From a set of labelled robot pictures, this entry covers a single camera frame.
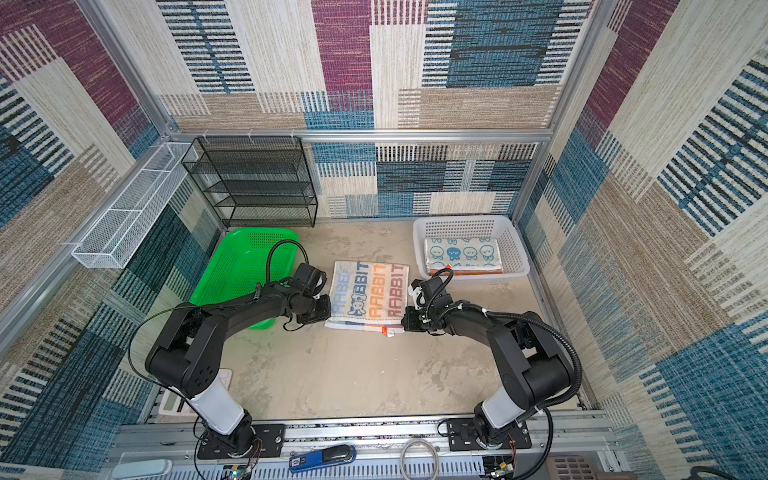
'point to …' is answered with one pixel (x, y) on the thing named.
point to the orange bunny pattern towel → (467, 272)
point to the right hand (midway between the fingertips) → (404, 325)
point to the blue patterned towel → (463, 253)
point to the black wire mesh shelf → (255, 181)
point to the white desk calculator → (174, 403)
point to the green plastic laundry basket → (238, 265)
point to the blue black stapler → (337, 454)
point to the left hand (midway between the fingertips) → (332, 310)
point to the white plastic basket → (514, 260)
